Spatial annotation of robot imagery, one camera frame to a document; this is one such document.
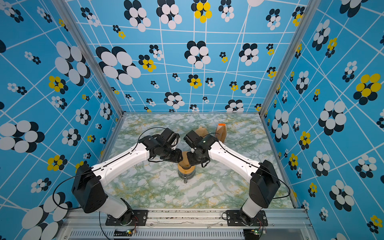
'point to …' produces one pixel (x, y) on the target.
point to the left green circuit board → (123, 233)
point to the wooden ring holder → (187, 171)
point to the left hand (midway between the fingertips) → (181, 158)
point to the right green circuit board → (251, 232)
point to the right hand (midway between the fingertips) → (193, 161)
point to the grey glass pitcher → (186, 176)
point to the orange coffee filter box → (221, 132)
